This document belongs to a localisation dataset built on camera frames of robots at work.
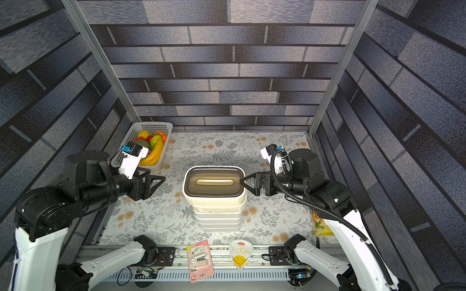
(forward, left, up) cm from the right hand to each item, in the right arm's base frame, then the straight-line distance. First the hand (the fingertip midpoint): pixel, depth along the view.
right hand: (247, 179), depth 57 cm
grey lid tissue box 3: (-7, +11, -29) cm, 32 cm away
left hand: (-1, +28, +4) cm, 28 cm away
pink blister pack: (-19, +18, -33) cm, 42 cm away
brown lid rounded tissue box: (-7, +9, -8) cm, 14 cm away
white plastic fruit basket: (+53, +51, -27) cm, 78 cm away
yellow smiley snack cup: (-16, +2, -26) cm, 30 cm away
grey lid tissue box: (-7, +11, -23) cm, 26 cm away
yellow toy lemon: (+47, +63, -27) cm, 83 cm away
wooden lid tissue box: (-7, +10, -14) cm, 19 cm away
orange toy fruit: (+43, +49, -26) cm, 71 cm away
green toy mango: (+38, +59, -25) cm, 75 cm away
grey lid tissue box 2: (-7, +11, -26) cm, 29 cm away
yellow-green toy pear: (+42, +56, -28) cm, 76 cm away
